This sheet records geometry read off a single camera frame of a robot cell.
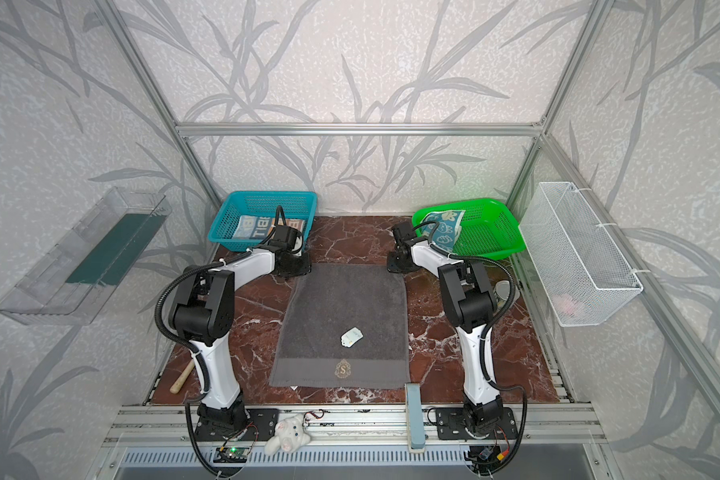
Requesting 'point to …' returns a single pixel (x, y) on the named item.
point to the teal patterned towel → (446, 231)
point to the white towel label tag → (349, 337)
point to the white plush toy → (289, 434)
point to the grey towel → (326, 302)
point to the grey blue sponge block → (415, 416)
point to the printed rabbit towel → (259, 227)
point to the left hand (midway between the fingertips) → (312, 257)
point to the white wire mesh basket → (583, 276)
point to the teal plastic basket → (277, 204)
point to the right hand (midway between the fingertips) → (396, 257)
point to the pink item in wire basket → (564, 304)
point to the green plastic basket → (485, 231)
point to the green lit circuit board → (231, 455)
